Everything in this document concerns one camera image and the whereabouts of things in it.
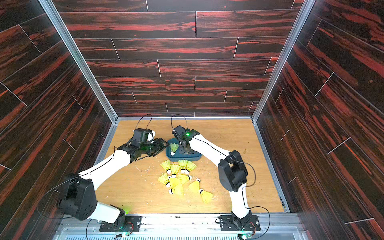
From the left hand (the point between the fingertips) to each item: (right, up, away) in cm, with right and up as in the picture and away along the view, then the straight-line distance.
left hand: (168, 146), depth 85 cm
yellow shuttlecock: (+2, -2, +14) cm, 14 cm away
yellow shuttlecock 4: (-2, -19, 0) cm, 20 cm away
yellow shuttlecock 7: (+15, -24, 0) cm, 28 cm away
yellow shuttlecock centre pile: (+4, -21, -1) cm, 21 cm away
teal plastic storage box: (+4, -8, +14) cm, 16 cm away
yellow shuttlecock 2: (-2, -12, +5) cm, 13 cm away
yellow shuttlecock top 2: (+8, -12, +6) cm, 15 cm away
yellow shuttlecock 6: (+6, -24, -2) cm, 25 cm away
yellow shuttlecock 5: (+9, -19, +1) cm, 21 cm away
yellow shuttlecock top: (+3, -14, +5) cm, 15 cm away
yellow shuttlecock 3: (+13, -13, +6) cm, 19 cm away
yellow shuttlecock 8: (+22, -28, -3) cm, 36 cm away
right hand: (+12, -2, +6) cm, 14 cm away
